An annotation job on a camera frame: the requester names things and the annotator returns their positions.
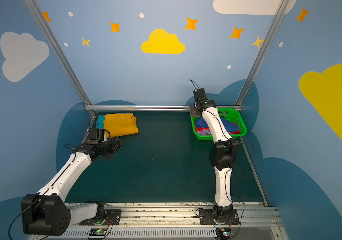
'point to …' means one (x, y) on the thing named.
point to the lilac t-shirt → (204, 132)
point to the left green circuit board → (97, 232)
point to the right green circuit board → (223, 233)
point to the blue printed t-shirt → (200, 122)
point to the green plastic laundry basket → (232, 114)
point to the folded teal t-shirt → (99, 123)
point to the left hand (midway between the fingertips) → (123, 145)
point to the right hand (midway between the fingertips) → (200, 109)
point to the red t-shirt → (199, 128)
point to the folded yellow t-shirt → (118, 125)
